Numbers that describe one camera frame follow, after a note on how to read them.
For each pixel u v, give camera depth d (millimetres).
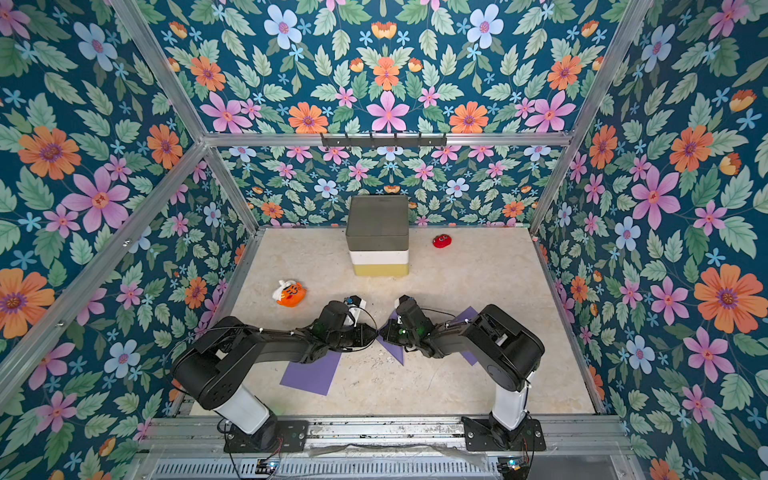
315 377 841
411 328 739
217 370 460
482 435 739
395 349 863
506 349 496
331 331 732
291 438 737
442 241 1128
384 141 932
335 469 703
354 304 847
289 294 950
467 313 968
